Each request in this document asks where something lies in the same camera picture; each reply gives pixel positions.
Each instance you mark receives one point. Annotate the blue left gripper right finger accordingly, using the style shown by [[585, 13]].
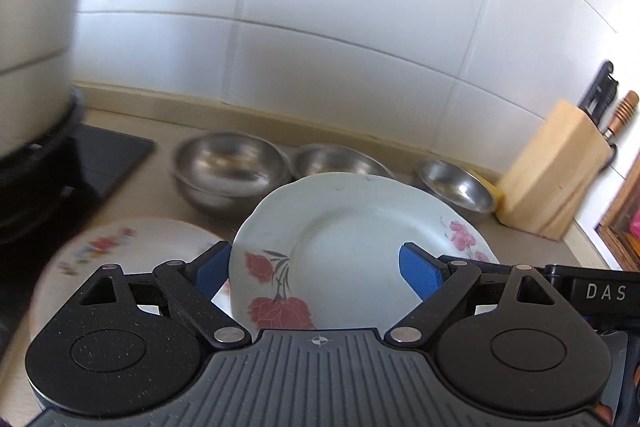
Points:
[[424, 273]]

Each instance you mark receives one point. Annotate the steel bowl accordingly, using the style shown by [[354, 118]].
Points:
[[456, 187], [316, 158], [228, 173]]

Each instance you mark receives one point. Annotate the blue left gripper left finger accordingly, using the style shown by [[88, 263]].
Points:
[[210, 270]]

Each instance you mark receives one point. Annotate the black gas stove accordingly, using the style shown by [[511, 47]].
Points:
[[49, 190]]

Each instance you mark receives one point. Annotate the silver pressure cooker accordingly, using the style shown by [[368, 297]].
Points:
[[36, 36]]

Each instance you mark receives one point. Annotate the wooden handled knife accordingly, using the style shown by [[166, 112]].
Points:
[[621, 116]]

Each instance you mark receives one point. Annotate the wooden knife block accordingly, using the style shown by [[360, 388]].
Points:
[[546, 185]]

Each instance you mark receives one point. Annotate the white plate colourful flowers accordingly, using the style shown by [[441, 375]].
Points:
[[138, 245]]

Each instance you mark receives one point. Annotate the black scissors handle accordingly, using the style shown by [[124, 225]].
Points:
[[605, 96]]

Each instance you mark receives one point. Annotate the white plate pink flowers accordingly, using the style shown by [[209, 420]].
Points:
[[323, 252]]

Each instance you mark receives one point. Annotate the yellow sponge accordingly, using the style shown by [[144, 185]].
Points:
[[493, 189]]

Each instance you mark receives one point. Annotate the wooden framed window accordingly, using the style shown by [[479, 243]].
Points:
[[619, 227]]

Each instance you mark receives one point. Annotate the black handled knife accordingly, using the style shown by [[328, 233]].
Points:
[[589, 100]]

